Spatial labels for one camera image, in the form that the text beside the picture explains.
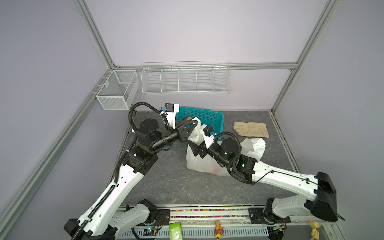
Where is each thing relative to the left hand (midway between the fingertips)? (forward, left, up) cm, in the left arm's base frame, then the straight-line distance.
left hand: (197, 125), depth 58 cm
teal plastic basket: (+35, -14, -37) cm, 53 cm away
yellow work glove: (+27, -41, -42) cm, 64 cm away
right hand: (+1, +2, -9) cm, 9 cm away
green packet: (-31, +13, -39) cm, 51 cm away
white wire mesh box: (+49, +51, -19) cm, 73 cm away
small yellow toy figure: (-33, -53, -39) cm, 73 cm away
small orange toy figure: (-32, -8, -38) cm, 50 cm away
